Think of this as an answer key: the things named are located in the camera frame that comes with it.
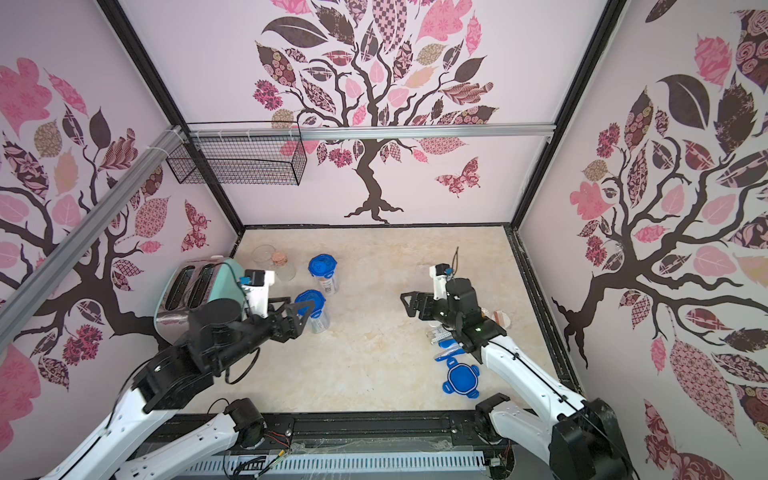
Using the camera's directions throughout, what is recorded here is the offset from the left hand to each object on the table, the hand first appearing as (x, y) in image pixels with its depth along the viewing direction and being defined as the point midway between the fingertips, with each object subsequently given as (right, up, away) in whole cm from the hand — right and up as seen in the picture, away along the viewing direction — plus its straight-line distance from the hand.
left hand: (304, 309), depth 65 cm
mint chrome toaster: (-36, +4, +17) cm, 40 cm away
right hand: (+25, +1, +16) cm, 30 cm away
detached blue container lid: (+39, -23, +17) cm, 49 cm away
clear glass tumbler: (-28, +11, +42) cm, 52 cm away
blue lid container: (-2, +8, +27) cm, 29 cm away
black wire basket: (-43, +51, +57) cm, 88 cm away
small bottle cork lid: (-18, +10, +33) cm, 39 cm away
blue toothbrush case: (+37, -16, +23) cm, 46 cm away
